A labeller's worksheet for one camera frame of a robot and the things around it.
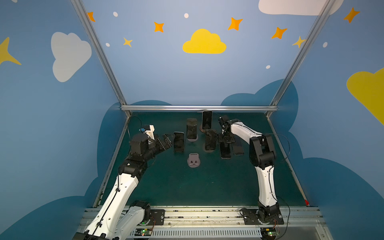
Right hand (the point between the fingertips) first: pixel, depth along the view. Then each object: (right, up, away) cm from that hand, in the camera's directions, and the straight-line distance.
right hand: (225, 141), depth 104 cm
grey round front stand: (-22, -11, -14) cm, 29 cm away
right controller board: (+14, -42, -33) cm, 55 cm away
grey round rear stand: (-23, +1, +1) cm, 23 cm away
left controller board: (-47, -41, -33) cm, 70 cm away
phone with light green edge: (-32, 0, -10) cm, 33 cm away
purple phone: (-1, -7, -5) cm, 8 cm away
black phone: (-23, +9, -5) cm, 25 cm away
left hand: (-33, +4, -30) cm, 45 cm away
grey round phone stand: (-13, -6, -5) cm, 15 cm away
